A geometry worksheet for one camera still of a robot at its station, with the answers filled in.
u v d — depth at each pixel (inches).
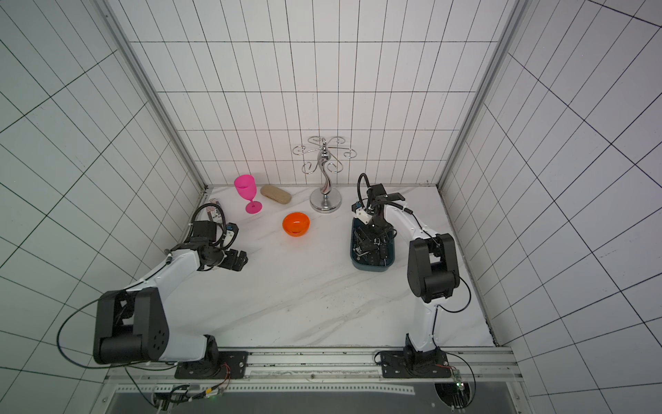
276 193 45.3
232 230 32.1
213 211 41.9
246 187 39.5
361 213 34.4
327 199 44.7
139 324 16.8
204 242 28.0
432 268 20.0
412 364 25.5
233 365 28.6
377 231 32.8
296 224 40.8
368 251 37.1
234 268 31.4
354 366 29.3
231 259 31.3
